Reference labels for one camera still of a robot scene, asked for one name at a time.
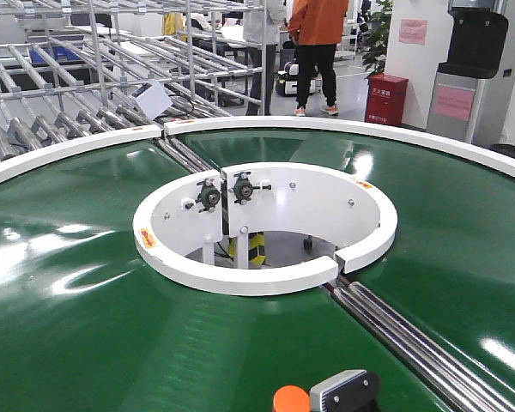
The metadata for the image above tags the white black wheeled machine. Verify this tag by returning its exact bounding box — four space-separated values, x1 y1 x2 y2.
276 61 319 96

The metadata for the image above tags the red floor cabinet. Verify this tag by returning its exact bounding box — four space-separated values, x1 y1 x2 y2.
364 73 409 127

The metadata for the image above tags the orange cylindrical capacitor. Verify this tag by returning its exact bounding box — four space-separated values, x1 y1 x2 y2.
273 385 312 412

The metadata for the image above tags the grey black water dispenser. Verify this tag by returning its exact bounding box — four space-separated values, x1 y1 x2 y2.
426 0 510 143

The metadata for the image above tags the steel pipe roller rack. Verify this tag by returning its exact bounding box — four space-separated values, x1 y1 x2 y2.
0 0 270 171

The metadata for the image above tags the wire waste basket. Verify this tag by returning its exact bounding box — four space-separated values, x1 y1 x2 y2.
488 142 515 162

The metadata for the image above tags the tall potted plant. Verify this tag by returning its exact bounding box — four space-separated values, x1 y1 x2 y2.
361 0 394 79

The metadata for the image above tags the pink paper notice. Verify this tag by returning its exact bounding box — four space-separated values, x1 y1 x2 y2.
397 18 429 45

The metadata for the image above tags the white control box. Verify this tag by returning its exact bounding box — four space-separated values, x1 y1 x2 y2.
130 80 173 121

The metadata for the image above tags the round white green-belt conveyor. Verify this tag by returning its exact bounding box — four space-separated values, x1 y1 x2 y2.
0 115 515 412

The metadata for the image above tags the person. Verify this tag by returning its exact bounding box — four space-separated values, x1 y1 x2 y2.
242 0 288 117
287 0 351 118

